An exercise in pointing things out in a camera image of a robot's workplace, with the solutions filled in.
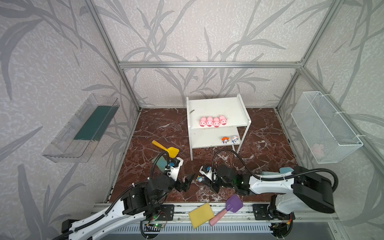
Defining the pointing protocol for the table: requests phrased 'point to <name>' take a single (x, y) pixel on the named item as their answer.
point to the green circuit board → (159, 225)
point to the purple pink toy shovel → (233, 204)
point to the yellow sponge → (201, 215)
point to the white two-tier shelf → (238, 123)
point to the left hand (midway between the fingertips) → (190, 167)
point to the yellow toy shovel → (172, 151)
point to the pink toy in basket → (318, 150)
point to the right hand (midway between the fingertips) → (203, 175)
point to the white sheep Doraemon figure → (234, 138)
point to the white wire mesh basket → (327, 134)
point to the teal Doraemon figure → (199, 178)
